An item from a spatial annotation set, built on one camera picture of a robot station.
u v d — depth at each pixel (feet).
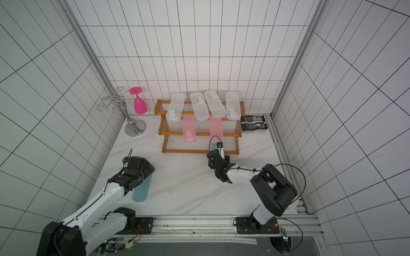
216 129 2.96
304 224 2.49
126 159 2.49
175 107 2.74
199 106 2.75
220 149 2.62
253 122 3.72
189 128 2.95
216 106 2.75
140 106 3.34
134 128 3.61
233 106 2.73
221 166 2.29
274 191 1.47
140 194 2.69
